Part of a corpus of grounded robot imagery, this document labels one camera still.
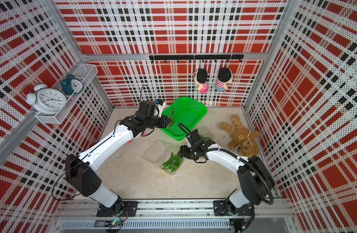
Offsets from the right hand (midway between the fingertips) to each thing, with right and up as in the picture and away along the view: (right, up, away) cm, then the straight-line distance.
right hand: (184, 155), depth 84 cm
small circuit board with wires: (-32, -29, -15) cm, 46 cm away
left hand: (-6, +20, -4) cm, 22 cm away
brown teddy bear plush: (+38, +8, +8) cm, 40 cm away
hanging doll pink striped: (+11, +49, +11) cm, 52 cm away
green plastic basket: (+2, +28, +32) cm, 43 cm away
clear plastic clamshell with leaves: (+11, +11, -19) cm, 25 cm away
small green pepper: (-7, +22, -2) cm, 23 cm away
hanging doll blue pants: (+27, +50, +10) cm, 57 cm away
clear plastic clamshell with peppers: (-13, -1, +10) cm, 16 cm away
